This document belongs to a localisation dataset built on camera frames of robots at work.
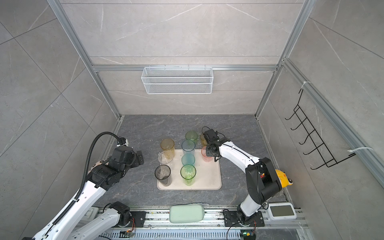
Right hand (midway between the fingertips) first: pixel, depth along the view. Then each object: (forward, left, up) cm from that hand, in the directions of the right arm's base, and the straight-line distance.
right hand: (214, 151), depth 91 cm
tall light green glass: (-17, +16, +9) cm, 25 cm away
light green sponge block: (-33, +19, -4) cm, 38 cm away
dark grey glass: (-13, +31, -1) cm, 34 cm away
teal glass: (-4, +17, -3) cm, 17 cm away
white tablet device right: (-33, -31, -4) cm, 45 cm away
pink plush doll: (-8, +69, +1) cm, 70 cm away
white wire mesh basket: (+43, +24, +23) cm, 54 cm away
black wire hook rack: (-8, -43, +23) cm, 50 cm away
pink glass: (-3, +7, +2) cm, 8 cm away
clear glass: (-2, +31, -3) cm, 31 cm away
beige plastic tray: (-10, +4, -10) cm, 15 cm away
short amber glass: (-4, +8, +18) cm, 20 cm away
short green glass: (+14, +14, -2) cm, 20 cm away
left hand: (-8, +43, +13) cm, 46 cm away
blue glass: (+2, +17, +2) cm, 17 cm away
